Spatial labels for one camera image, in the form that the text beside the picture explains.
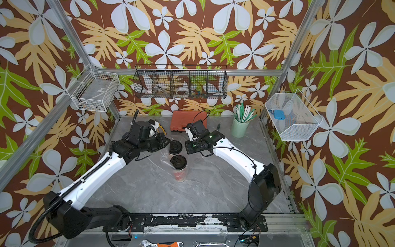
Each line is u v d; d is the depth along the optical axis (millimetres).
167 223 751
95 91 862
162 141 659
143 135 578
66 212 375
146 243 680
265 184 425
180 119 1189
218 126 1138
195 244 689
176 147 820
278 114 868
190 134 734
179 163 761
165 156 734
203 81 966
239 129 1033
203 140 565
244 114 1011
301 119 771
